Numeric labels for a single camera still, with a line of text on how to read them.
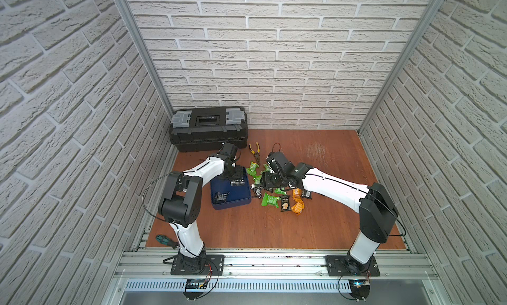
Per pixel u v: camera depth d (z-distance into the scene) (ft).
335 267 2.41
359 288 2.32
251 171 3.29
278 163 2.15
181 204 1.61
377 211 1.49
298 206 2.87
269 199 2.94
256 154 3.50
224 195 2.96
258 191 3.02
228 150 2.56
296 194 3.02
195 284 2.38
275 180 2.38
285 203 2.92
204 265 2.37
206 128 3.18
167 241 2.53
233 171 2.81
